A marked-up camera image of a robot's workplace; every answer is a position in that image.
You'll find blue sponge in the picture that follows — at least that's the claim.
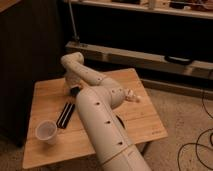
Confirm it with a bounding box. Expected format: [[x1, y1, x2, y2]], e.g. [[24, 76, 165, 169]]
[[70, 87, 80, 97]]

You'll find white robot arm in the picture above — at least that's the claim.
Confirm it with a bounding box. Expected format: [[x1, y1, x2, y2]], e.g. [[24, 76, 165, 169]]
[[61, 52, 151, 171]]

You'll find metal pole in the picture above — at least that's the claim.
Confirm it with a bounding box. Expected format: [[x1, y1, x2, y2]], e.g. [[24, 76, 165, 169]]
[[68, 0, 80, 44]]

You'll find black striped block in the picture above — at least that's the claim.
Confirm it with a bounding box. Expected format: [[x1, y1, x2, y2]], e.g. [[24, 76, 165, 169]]
[[56, 103, 75, 129]]

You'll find wooden table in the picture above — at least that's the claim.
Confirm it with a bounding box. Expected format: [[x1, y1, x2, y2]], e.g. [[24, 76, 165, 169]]
[[23, 68, 168, 169]]

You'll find white toy object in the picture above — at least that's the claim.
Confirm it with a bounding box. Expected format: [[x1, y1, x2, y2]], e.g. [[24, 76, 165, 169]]
[[125, 89, 140, 103]]

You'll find green bowl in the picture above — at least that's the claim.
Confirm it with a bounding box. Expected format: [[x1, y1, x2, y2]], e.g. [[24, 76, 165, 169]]
[[116, 115, 125, 129]]

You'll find wooden shelf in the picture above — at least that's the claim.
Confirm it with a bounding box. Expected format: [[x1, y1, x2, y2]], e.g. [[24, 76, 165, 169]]
[[62, 0, 213, 20]]

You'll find metal rail with handle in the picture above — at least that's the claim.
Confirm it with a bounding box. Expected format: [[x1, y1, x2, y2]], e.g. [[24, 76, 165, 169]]
[[66, 41, 213, 78]]

